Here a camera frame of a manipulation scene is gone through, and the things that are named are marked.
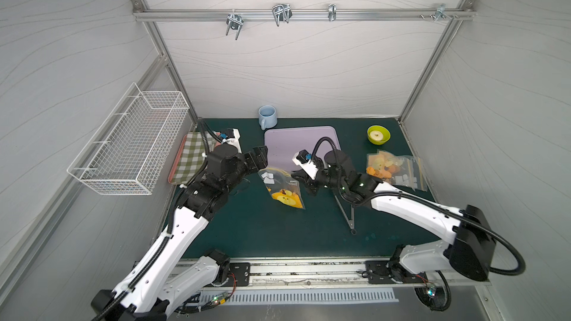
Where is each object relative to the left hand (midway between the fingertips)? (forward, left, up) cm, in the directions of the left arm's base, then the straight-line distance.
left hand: (258, 151), depth 70 cm
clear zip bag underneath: (+14, -52, -28) cm, 61 cm away
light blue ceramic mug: (+40, +3, -24) cm, 47 cm away
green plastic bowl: (+32, -54, -27) cm, 68 cm away
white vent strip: (-36, +10, -29) cm, 47 cm away
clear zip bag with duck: (-3, -7, -17) cm, 19 cm away
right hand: (-2, -11, -8) cm, 14 cm away
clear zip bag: (+10, -63, -27) cm, 70 cm away
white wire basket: (-2, +41, +1) cm, 41 cm away
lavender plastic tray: (+26, -6, -28) cm, 38 cm away
